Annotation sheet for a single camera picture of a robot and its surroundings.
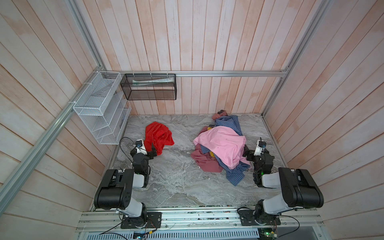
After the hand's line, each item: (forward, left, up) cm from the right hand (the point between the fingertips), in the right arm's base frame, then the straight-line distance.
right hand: (253, 145), depth 91 cm
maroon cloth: (-10, +31, -4) cm, 32 cm away
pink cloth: (-4, +17, +6) cm, 19 cm away
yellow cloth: (-8, +26, +2) cm, 28 cm away
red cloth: (+8, +61, -2) cm, 62 cm away
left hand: (-3, +67, +1) cm, 67 cm away
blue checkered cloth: (+23, +9, -5) cm, 25 cm away
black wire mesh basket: (+37, +69, +17) cm, 80 cm away
